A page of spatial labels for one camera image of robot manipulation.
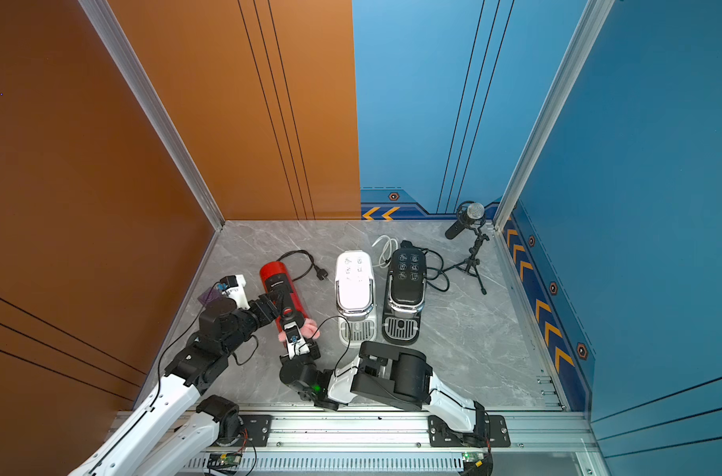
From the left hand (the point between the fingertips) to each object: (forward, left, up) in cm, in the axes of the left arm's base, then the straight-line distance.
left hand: (279, 294), depth 79 cm
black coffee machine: (-3, -33, +5) cm, 34 cm away
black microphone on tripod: (+25, -54, +7) cm, 60 cm away
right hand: (-5, -2, -14) cm, 14 cm away
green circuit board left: (-35, +11, -20) cm, 42 cm away
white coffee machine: (-3, -20, +4) cm, 21 cm away
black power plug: (+18, -7, -16) cm, 25 cm away
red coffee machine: (+4, +1, +1) cm, 5 cm away
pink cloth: (-7, -8, -7) cm, 13 cm away
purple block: (+7, +27, -14) cm, 31 cm away
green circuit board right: (-34, -51, -21) cm, 65 cm away
